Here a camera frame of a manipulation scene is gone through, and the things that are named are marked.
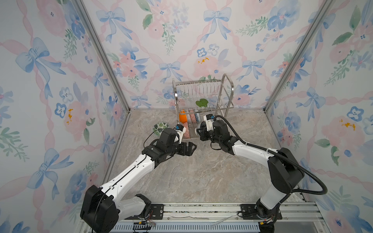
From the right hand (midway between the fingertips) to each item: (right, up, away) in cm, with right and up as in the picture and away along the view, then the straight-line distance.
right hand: (197, 128), depth 87 cm
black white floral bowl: (-2, +7, +10) cm, 13 cm away
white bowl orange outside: (-9, +7, +11) cm, 16 cm away
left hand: (-4, -8, -10) cm, 13 cm away
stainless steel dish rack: (-1, +22, +26) cm, 34 cm away
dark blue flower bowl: (+1, +1, -1) cm, 1 cm away
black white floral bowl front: (-7, -4, +4) cm, 9 cm away
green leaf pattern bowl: (-27, 0, +19) cm, 33 cm away
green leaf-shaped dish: (+3, +16, -1) cm, 16 cm away
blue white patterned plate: (+1, +6, +12) cm, 13 cm away
